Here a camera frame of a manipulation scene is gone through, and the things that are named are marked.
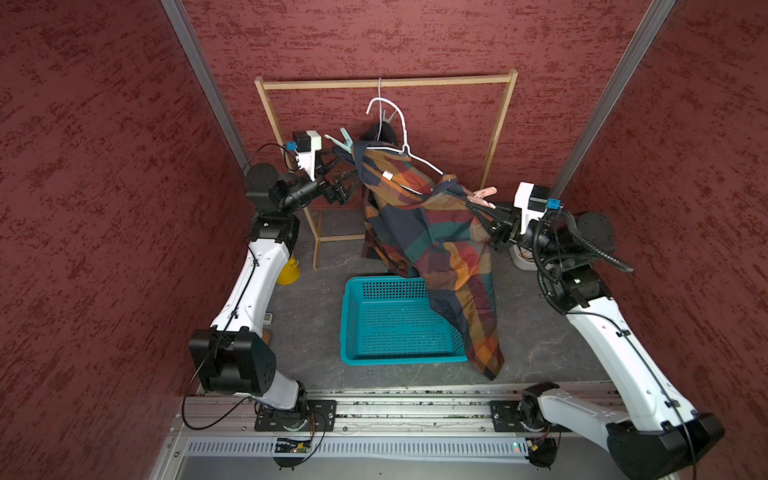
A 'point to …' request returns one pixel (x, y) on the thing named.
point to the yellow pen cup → (289, 273)
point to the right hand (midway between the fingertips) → (465, 208)
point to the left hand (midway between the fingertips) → (352, 165)
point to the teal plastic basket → (395, 320)
